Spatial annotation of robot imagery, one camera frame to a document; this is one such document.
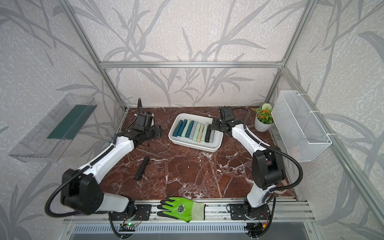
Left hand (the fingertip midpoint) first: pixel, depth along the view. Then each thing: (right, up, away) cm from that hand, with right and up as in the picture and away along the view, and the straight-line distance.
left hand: (158, 131), depth 86 cm
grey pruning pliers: (+19, -1, +17) cm, 25 cm away
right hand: (+35, +4, +7) cm, 36 cm away
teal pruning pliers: (+7, -3, +16) cm, 17 cm away
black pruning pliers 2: (-11, -22, +2) cm, 25 cm away
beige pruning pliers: (+24, -3, +16) cm, 29 cm away
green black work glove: (+15, -38, -12) cm, 43 cm away
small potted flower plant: (+65, +8, +8) cm, 66 cm away
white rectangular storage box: (+32, -10, +6) cm, 34 cm away
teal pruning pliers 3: (+16, 0, +19) cm, 25 cm away
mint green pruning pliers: (+14, 0, +19) cm, 24 cm away
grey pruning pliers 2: (+32, -4, +14) cm, 35 cm away
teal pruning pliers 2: (+10, -2, +16) cm, 19 cm away
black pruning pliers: (+30, -3, +16) cm, 34 cm away
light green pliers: (+28, +2, +19) cm, 34 cm away
